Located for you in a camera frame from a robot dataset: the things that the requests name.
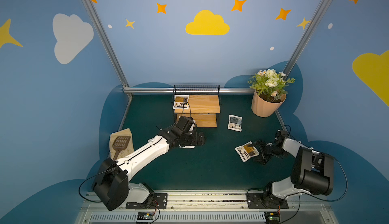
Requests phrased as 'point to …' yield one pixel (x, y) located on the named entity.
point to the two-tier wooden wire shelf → (204, 104)
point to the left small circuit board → (145, 216)
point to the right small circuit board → (272, 217)
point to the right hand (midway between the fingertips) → (252, 150)
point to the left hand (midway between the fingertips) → (200, 137)
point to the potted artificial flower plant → (269, 94)
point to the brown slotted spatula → (120, 143)
